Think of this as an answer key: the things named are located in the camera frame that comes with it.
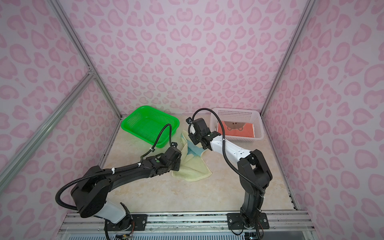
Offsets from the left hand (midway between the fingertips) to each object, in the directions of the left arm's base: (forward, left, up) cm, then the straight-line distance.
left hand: (180, 161), depth 87 cm
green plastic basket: (+36, +28, -5) cm, 46 cm away
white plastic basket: (+45, -42, -8) cm, 62 cm away
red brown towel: (+24, -37, -1) cm, 44 cm away
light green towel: (0, -7, -7) cm, 10 cm away
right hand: (+15, -8, +9) cm, 20 cm away
